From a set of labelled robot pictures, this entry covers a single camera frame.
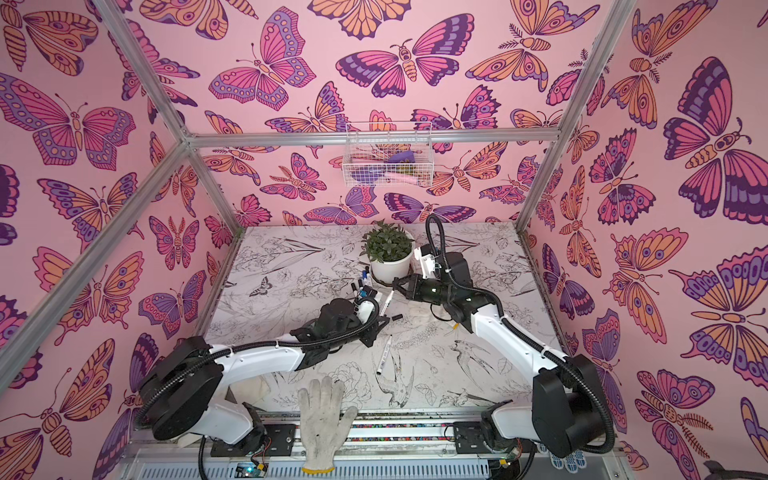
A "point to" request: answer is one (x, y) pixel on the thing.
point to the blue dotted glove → (571, 462)
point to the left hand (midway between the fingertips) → (390, 317)
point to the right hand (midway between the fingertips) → (395, 280)
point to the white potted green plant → (390, 248)
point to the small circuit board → (249, 470)
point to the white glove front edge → (323, 428)
